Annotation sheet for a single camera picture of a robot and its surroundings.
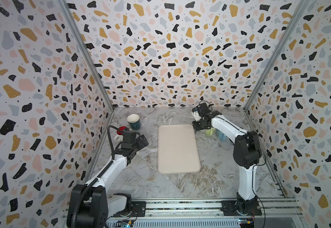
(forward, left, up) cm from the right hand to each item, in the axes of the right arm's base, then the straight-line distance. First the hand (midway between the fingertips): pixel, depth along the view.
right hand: (196, 126), depth 98 cm
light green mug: (-4, -9, -1) cm, 10 cm away
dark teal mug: (+4, +44, 0) cm, 45 cm away
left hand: (-14, +35, +2) cm, 38 cm away
